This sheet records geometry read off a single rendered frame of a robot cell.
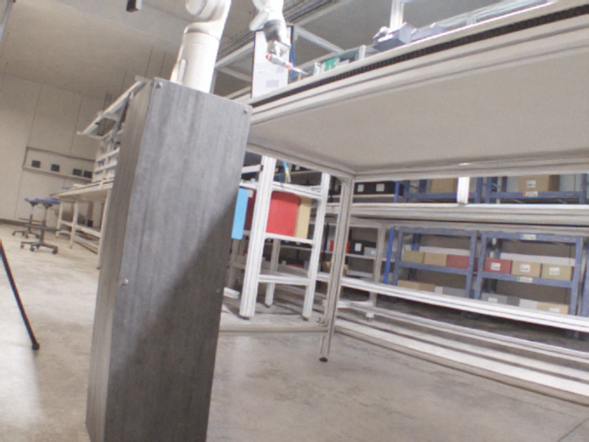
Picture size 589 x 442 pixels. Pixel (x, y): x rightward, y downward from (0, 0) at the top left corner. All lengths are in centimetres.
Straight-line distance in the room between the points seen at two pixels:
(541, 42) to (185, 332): 89
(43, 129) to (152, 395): 1164
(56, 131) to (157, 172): 1156
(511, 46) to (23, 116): 1210
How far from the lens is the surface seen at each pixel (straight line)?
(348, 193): 214
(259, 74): 289
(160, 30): 695
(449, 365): 176
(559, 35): 79
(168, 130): 92
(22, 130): 1238
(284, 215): 321
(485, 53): 84
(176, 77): 106
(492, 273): 497
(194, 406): 103
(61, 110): 1255
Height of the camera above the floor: 54
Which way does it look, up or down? 5 degrees up
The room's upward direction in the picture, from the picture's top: 8 degrees clockwise
